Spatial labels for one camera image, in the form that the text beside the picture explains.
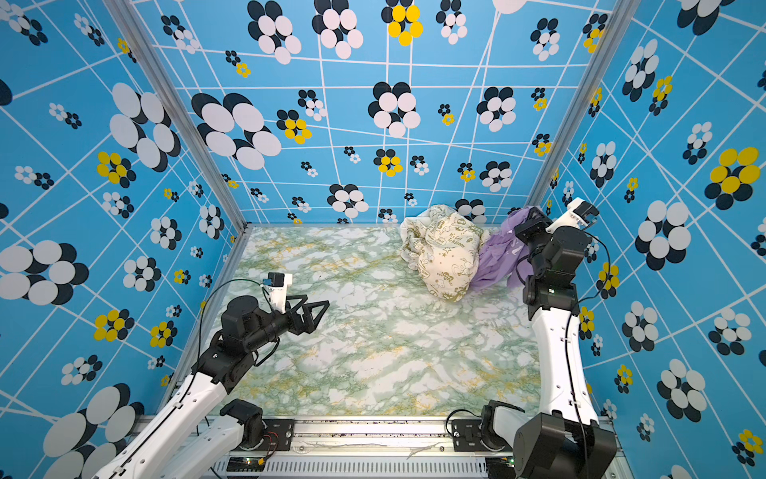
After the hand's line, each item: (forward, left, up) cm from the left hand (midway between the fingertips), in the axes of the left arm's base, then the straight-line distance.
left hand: (318, 300), depth 74 cm
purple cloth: (+13, -49, +2) cm, 50 cm away
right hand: (+14, -52, +19) cm, 57 cm away
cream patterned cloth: (+21, -35, -4) cm, 41 cm away
